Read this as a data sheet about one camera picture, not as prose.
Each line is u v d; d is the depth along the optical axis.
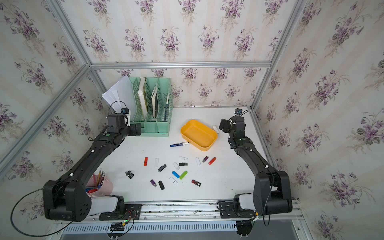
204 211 0.75
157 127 1.01
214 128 1.03
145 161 0.91
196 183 0.82
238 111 0.74
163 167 0.88
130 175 0.84
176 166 0.89
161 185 0.82
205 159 0.91
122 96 0.98
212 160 0.91
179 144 0.98
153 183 0.82
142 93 0.93
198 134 1.04
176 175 0.86
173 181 0.83
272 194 0.42
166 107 1.04
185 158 0.92
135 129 0.75
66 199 0.39
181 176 0.85
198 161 0.91
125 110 0.72
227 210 0.73
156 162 0.91
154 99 0.99
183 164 0.90
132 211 0.73
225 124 0.77
